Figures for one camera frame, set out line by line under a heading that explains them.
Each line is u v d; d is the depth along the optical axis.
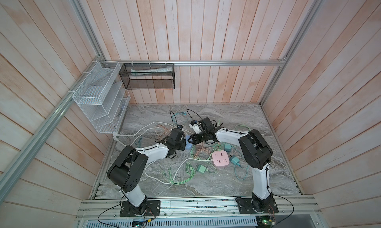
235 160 0.86
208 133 0.78
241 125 1.07
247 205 0.73
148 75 0.91
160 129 1.05
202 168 0.86
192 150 0.95
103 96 0.73
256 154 0.54
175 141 0.73
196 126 0.90
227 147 0.92
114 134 1.01
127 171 0.46
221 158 0.88
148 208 0.73
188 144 0.93
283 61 0.93
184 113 1.15
